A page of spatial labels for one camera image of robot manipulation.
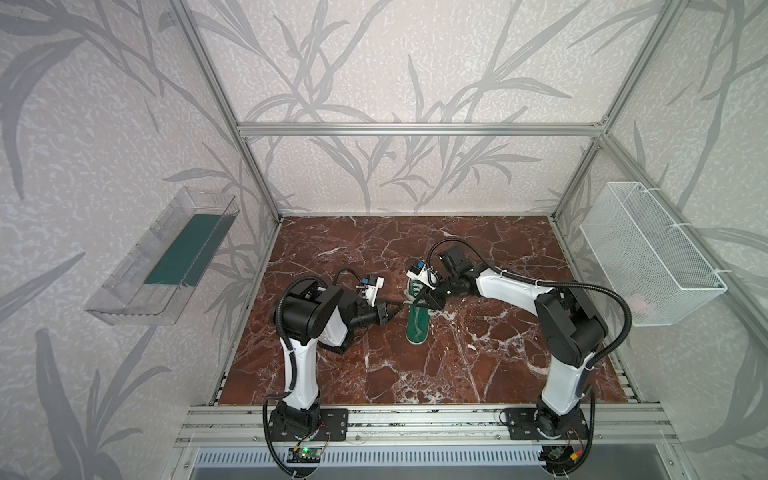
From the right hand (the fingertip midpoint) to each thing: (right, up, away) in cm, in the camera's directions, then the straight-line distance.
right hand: (419, 289), depth 92 cm
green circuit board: (-29, -37, -20) cm, 51 cm away
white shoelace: (-3, -3, -1) cm, 4 cm away
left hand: (-5, -4, -1) cm, 6 cm away
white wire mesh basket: (+48, +9, -29) cm, 57 cm away
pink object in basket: (+52, -1, -19) cm, 56 cm away
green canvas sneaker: (-1, -10, -6) cm, 12 cm away
